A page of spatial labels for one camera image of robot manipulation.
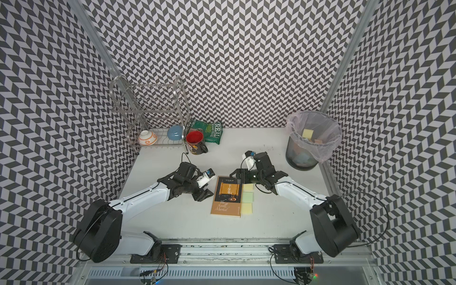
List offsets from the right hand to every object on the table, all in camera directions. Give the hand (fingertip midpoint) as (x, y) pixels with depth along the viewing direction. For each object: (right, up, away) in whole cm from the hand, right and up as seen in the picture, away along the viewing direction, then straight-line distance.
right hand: (236, 178), depth 84 cm
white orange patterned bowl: (-52, +20, +18) cm, 59 cm away
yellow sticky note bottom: (+5, -15, +3) cm, 16 cm away
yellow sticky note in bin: (+40, +22, +14) cm, 48 cm away
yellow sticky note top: (+6, -6, +7) cm, 11 cm away
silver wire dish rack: (-53, +40, +28) cm, 72 cm away
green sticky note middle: (+6, -10, +5) cm, 13 cm away
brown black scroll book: (-5, -10, +5) cm, 13 cm away
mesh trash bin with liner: (+43, +21, +15) cm, 50 cm away
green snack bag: (-16, +24, +32) cm, 43 cm away
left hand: (-15, -6, +3) cm, 16 cm away
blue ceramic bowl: (-37, +24, +23) cm, 50 cm away
